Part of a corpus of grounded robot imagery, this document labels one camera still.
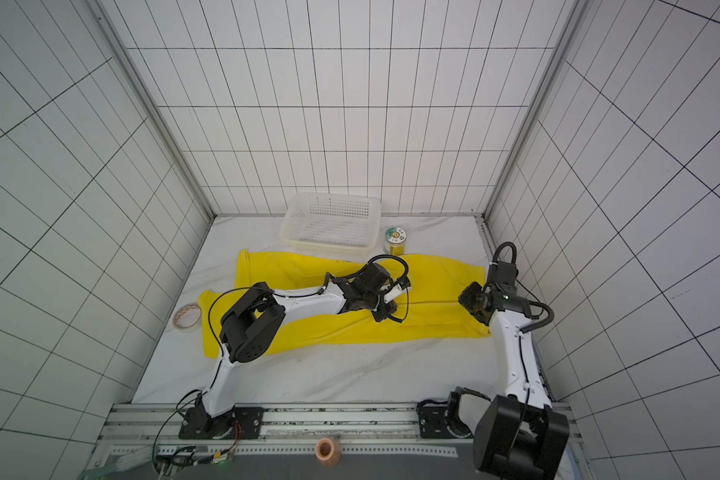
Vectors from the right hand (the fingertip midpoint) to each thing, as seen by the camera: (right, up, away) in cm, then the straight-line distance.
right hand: (470, 295), depth 83 cm
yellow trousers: (-33, -9, +4) cm, 34 cm away
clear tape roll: (-86, -9, +10) cm, 87 cm away
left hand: (-22, -7, +8) cm, 24 cm away
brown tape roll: (-38, -28, -23) cm, 52 cm away
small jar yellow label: (-19, +15, +18) cm, 31 cm away
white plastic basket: (-41, +22, +35) cm, 58 cm away
